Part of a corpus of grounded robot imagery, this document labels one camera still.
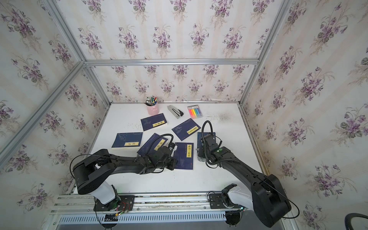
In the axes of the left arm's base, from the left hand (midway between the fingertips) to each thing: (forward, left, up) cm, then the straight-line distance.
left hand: (179, 163), depth 87 cm
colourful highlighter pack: (+42, -12, 0) cm, 44 cm away
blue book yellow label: (+5, -3, 0) cm, 6 cm away
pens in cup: (+44, +21, +11) cm, 50 cm away
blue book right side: (+18, -14, 0) cm, 23 cm away
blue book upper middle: (+26, -5, -1) cm, 27 cm away
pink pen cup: (+37, +20, +8) cm, 43 cm away
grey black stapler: (+40, +2, +2) cm, 40 cm away
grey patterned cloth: (-1, -13, +7) cm, 15 cm away
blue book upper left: (+33, +20, 0) cm, 39 cm away
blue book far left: (+16, +35, +1) cm, 39 cm away
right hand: (+5, -16, +5) cm, 17 cm away
